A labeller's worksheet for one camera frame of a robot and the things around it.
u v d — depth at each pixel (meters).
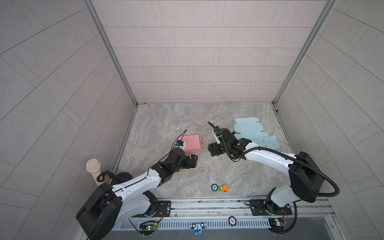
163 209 0.71
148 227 0.65
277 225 0.67
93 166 0.57
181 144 0.74
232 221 0.68
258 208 0.71
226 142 0.63
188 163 0.72
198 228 0.65
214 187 0.77
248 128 1.02
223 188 0.75
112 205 0.39
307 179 0.42
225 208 0.72
